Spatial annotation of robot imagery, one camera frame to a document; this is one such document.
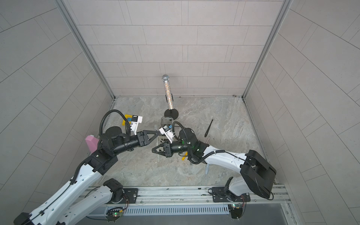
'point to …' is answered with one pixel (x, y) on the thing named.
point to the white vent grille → (151, 209)
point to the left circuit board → (114, 213)
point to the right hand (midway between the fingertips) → (156, 154)
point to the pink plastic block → (92, 143)
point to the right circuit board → (236, 210)
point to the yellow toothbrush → (185, 154)
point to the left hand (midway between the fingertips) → (160, 135)
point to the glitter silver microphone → (166, 78)
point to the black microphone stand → (171, 112)
